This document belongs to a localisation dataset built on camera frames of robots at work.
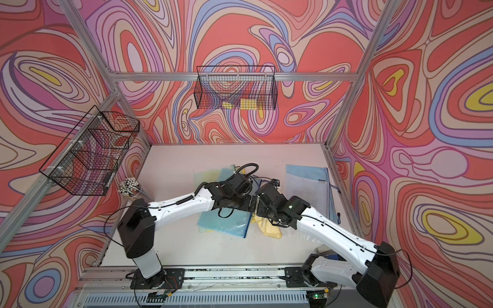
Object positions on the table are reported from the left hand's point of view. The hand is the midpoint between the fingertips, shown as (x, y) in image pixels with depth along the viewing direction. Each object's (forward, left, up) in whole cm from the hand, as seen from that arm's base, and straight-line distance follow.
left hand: (253, 206), depth 83 cm
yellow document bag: (-7, +19, -10) cm, 23 cm away
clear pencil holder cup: (+4, +51, +8) cm, 52 cm away
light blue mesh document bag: (+26, -37, -10) cm, 46 cm away
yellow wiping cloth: (-11, -5, +5) cm, 13 cm away
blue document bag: (-5, +8, -9) cm, 13 cm away
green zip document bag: (+23, +22, -9) cm, 33 cm away
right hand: (-5, -4, +3) cm, 7 cm away
